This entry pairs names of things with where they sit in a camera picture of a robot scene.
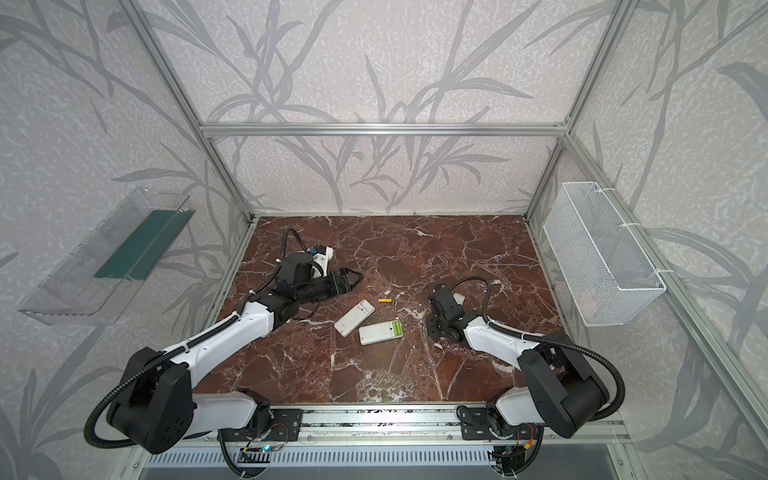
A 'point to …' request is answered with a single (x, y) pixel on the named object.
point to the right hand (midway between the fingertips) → (434, 312)
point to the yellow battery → (384, 300)
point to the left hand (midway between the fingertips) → (359, 272)
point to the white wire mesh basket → (604, 272)
